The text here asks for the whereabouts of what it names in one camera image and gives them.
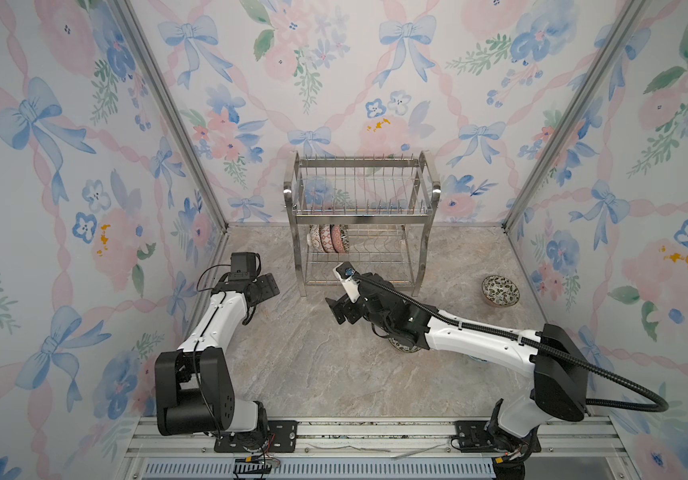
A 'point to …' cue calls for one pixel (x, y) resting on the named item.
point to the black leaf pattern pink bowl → (500, 290)
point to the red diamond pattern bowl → (326, 238)
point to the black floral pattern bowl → (345, 236)
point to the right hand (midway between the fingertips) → (339, 286)
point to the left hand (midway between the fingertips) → (260, 287)
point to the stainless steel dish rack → (369, 210)
